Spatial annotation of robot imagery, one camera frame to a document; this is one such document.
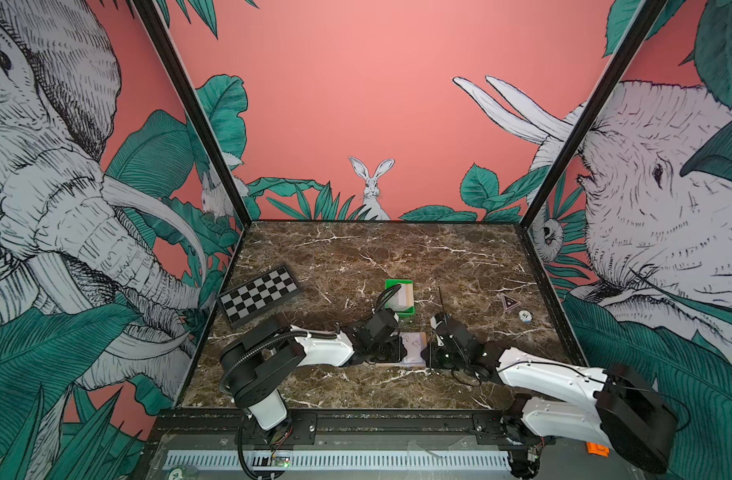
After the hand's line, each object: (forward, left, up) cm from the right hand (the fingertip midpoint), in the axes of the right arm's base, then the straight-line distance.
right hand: (418, 353), depth 83 cm
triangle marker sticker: (+18, -32, -4) cm, 38 cm away
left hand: (0, +2, 0) cm, 2 cm away
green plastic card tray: (+25, +7, -2) cm, 26 cm away
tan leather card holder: (+4, +1, -3) cm, 5 cm away
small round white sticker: (+14, -37, -5) cm, 39 cm away
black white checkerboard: (+18, +51, 0) cm, 54 cm away
